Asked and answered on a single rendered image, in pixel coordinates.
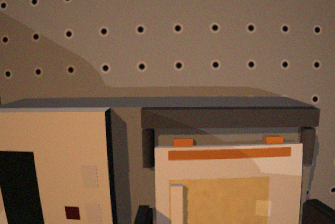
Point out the cream bar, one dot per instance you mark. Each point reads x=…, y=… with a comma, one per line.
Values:
x=176, y=204

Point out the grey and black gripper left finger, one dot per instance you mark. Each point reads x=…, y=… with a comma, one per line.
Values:
x=144, y=215

